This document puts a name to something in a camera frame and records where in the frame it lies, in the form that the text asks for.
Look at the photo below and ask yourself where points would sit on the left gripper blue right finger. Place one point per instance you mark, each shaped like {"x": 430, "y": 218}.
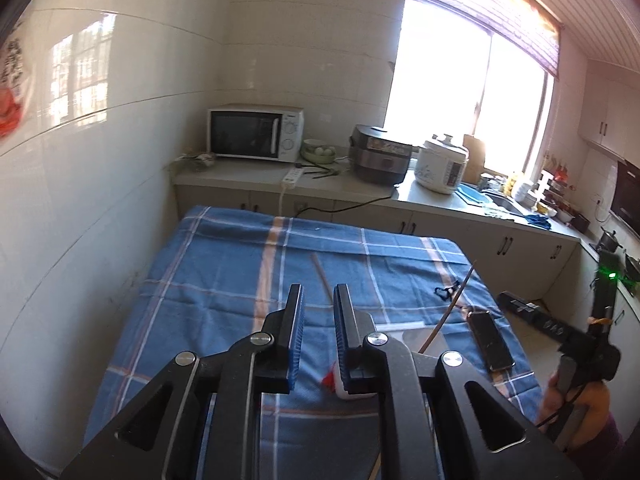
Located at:
{"x": 439, "y": 417}

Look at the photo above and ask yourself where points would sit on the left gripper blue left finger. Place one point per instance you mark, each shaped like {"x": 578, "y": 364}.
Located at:
{"x": 199, "y": 418}

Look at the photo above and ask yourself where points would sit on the wooden chopstick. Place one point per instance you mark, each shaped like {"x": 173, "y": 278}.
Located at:
{"x": 322, "y": 275}
{"x": 443, "y": 319}

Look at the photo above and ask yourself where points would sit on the person right hand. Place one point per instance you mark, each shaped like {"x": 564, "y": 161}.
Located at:
{"x": 595, "y": 399}

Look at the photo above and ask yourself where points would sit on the white utensil holder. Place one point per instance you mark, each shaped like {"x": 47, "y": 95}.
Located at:
{"x": 412, "y": 334}

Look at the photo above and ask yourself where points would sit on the black smartphone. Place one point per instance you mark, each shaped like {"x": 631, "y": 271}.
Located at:
{"x": 493, "y": 348}

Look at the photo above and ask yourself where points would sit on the red paper scrap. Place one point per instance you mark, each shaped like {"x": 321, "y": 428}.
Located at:
{"x": 328, "y": 381}

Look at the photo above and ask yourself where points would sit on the black range hood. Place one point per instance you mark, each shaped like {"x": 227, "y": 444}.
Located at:
{"x": 626, "y": 200}

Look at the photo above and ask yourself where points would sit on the blue plaid tablecloth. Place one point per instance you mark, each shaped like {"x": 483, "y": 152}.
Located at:
{"x": 224, "y": 270}

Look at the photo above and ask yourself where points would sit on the wooden cutting board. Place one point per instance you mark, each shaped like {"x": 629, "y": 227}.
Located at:
{"x": 476, "y": 163}

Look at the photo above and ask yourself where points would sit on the white upper cabinets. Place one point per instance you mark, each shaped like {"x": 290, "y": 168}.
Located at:
{"x": 610, "y": 110}

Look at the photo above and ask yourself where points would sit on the white pressure cooker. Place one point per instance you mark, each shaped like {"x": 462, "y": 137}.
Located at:
{"x": 441, "y": 164}

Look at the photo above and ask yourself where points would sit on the dark rice cooker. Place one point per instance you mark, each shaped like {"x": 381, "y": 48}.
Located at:
{"x": 378, "y": 157}

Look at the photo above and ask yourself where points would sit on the white power strip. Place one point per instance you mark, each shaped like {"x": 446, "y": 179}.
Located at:
{"x": 292, "y": 176}

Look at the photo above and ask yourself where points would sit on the bowl of eggs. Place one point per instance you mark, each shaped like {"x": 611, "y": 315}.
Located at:
{"x": 317, "y": 152}

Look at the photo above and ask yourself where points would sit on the white microwave oven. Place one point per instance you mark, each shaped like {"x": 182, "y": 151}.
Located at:
{"x": 260, "y": 132}

